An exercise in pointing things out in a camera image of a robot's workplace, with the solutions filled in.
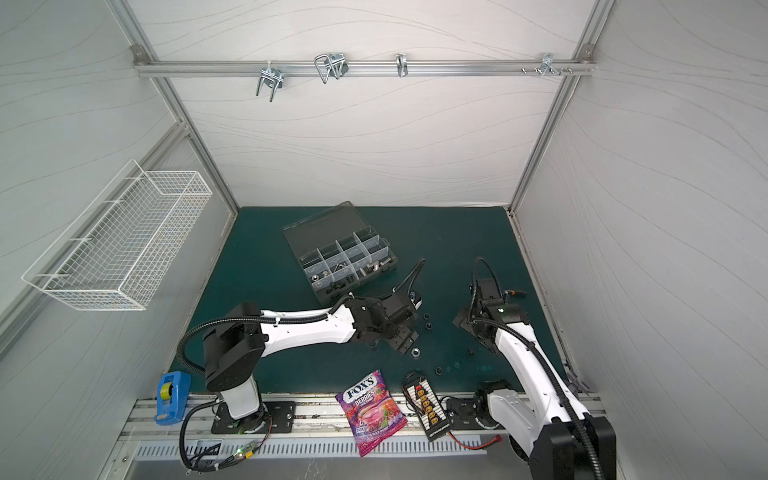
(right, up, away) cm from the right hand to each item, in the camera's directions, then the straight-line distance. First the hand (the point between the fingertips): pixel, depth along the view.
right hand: (481, 321), depth 83 cm
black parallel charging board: (-16, -19, -9) cm, 27 cm away
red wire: (+1, -25, -11) cm, 28 cm away
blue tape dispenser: (-80, -16, -9) cm, 82 cm away
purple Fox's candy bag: (-30, -20, -10) cm, 38 cm away
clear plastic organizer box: (-44, +19, +21) cm, 52 cm away
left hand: (-20, -1, 0) cm, 20 cm away
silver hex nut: (-18, -9, +1) cm, 21 cm away
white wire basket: (-89, +20, -15) cm, 92 cm away
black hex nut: (-3, -9, +1) cm, 9 cm away
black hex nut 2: (-12, -13, -3) cm, 18 cm away
